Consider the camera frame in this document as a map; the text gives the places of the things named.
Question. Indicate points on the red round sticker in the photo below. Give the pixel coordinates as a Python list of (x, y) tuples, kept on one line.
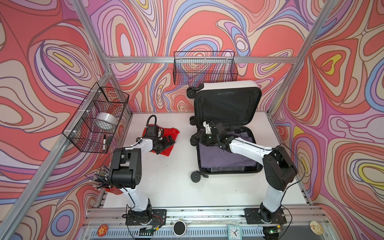
[(102, 230)]

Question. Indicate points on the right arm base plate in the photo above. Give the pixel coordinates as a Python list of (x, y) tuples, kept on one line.
[(252, 216)]

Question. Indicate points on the black wire basket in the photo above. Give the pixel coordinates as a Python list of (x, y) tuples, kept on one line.
[(192, 68), (93, 127)]

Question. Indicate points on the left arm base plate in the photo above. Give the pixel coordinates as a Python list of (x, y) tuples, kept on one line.
[(156, 217)]

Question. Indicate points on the black marker pen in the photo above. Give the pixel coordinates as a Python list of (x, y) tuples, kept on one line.
[(104, 143)]

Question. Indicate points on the black wire basket back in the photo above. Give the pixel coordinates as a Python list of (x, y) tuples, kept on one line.
[(192, 68)]

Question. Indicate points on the red pencil cup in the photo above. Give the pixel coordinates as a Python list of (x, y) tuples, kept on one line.
[(100, 180)]

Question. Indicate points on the small teal clock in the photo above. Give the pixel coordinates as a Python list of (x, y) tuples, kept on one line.
[(234, 232)]

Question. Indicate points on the silver tape roll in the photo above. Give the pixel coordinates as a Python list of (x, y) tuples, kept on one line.
[(106, 121)]

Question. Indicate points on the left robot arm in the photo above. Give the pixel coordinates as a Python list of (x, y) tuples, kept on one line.
[(126, 173)]

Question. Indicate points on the black white suitcase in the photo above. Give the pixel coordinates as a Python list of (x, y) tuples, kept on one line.
[(231, 103)]

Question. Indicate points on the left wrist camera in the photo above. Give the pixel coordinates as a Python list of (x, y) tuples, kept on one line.
[(152, 132)]

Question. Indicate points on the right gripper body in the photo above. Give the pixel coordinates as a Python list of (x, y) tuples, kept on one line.
[(208, 139)]

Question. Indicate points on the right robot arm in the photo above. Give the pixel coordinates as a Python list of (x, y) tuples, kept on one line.
[(279, 168)]

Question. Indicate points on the purple trousers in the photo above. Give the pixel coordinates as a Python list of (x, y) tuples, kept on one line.
[(214, 157)]

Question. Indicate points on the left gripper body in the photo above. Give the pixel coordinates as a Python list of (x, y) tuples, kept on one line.
[(163, 144)]

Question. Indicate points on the beige round sticker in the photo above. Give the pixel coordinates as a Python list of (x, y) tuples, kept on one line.
[(316, 228)]

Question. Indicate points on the black wire basket left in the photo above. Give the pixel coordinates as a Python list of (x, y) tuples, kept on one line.
[(93, 127)]

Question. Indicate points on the red t-shirt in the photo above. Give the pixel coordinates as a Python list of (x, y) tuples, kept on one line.
[(165, 132)]

